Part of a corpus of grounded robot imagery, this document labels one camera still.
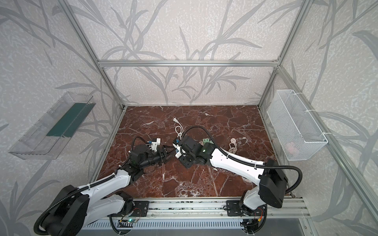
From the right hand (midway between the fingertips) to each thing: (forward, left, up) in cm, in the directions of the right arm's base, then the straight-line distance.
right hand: (184, 152), depth 79 cm
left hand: (+1, +3, +2) cm, 4 cm away
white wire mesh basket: (-3, -50, +20) cm, 54 cm away
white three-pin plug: (+14, -31, -12) cm, 36 cm away
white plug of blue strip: (+33, +10, -14) cm, 37 cm away
